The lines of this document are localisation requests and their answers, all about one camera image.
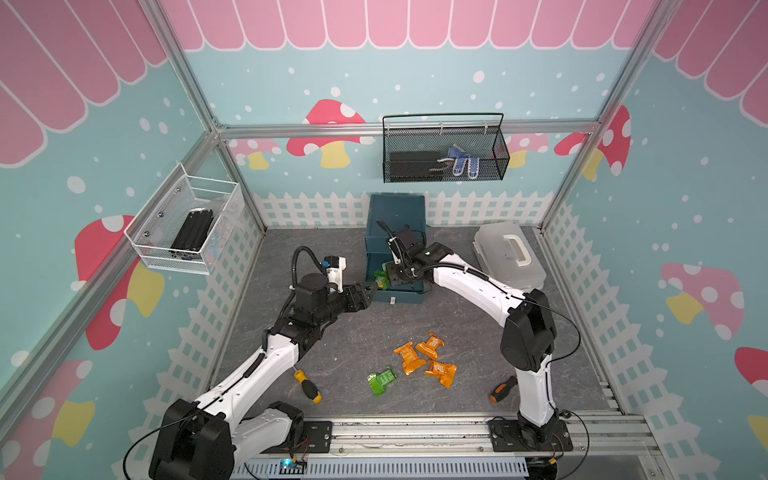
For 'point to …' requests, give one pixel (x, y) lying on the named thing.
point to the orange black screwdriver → (502, 390)
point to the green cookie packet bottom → (379, 381)
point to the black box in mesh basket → (416, 166)
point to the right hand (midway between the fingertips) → (393, 273)
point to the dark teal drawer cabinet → (394, 211)
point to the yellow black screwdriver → (308, 386)
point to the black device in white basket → (192, 234)
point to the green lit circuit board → (289, 467)
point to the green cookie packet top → (381, 279)
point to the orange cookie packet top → (430, 347)
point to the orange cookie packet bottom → (445, 372)
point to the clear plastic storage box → (507, 256)
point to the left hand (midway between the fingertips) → (368, 291)
